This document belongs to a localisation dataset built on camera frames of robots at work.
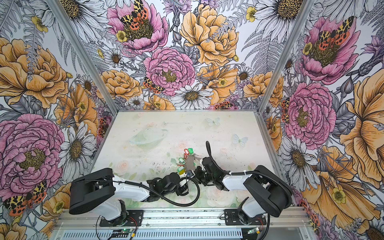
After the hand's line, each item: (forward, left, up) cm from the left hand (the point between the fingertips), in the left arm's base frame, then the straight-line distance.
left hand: (186, 181), depth 85 cm
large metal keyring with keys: (+11, -1, 0) cm, 11 cm away
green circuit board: (-23, +29, -1) cm, 37 cm away
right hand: (0, -1, +2) cm, 2 cm away
